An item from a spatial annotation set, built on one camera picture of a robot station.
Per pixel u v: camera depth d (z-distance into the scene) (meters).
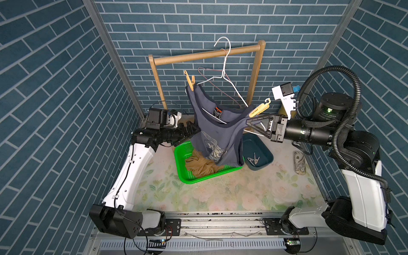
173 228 0.73
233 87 0.46
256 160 0.96
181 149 0.94
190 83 0.58
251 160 0.96
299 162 0.93
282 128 0.36
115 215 0.37
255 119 0.43
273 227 0.73
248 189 0.87
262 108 0.40
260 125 0.43
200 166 0.89
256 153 0.99
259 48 0.74
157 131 0.54
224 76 0.47
